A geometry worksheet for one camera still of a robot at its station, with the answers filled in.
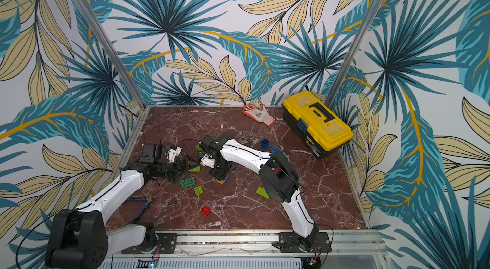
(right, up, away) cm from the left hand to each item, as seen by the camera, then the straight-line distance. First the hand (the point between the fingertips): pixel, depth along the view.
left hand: (194, 170), depth 81 cm
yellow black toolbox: (+57, +17, +7) cm, 60 cm away
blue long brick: (+13, -4, +2) cm, 14 cm away
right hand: (+11, -3, +7) cm, 13 cm away
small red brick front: (+5, -17, 0) cm, 18 cm away
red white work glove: (+30, +27, +36) cm, 54 cm away
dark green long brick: (-5, -7, +6) cm, 11 cm away
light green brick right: (+30, -11, +6) cm, 32 cm away
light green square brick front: (+1, -10, +5) cm, 11 cm away
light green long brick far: (-3, +7, +19) cm, 21 cm away
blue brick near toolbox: (+37, +7, +19) cm, 42 cm away
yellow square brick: (+11, -7, +6) cm, 14 cm away
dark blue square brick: (+32, +10, +19) cm, 39 cm away
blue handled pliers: (-23, -18, -2) cm, 29 cm away
